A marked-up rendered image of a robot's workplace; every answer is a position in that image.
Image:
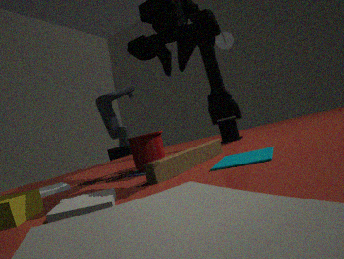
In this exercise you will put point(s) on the brown rectangular bar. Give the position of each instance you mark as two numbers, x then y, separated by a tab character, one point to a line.
171	166

